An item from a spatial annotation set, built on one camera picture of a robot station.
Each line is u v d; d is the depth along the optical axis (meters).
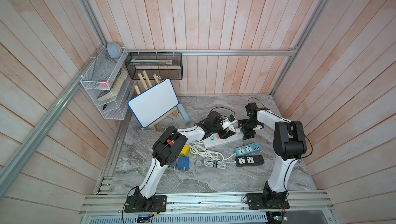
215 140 0.93
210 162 0.84
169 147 0.56
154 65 1.02
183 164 0.82
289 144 0.53
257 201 0.73
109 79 0.78
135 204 0.64
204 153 0.86
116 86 0.80
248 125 0.85
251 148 0.90
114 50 0.82
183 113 1.01
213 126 0.79
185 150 0.86
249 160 0.85
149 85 0.86
